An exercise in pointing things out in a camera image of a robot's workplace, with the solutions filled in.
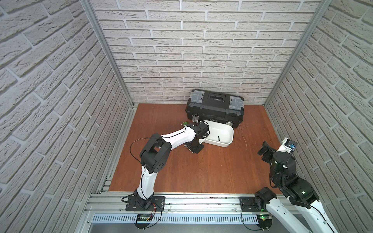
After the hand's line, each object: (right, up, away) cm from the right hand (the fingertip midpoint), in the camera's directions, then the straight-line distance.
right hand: (274, 146), depth 68 cm
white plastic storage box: (-19, +2, +32) cm, 37 cm away
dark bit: (-21, -1, +31) cm, 37 cm away
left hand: (-37, -6, +23) cm, 44 cm away
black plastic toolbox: (-31, +23, +27) cm, 47 cm away
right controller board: (-3, -38, +2) cm, 38 cm away
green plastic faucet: (-45, +10, +35) cm, 58 cm away
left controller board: (-65, -38, +4) cm, 75 cm away
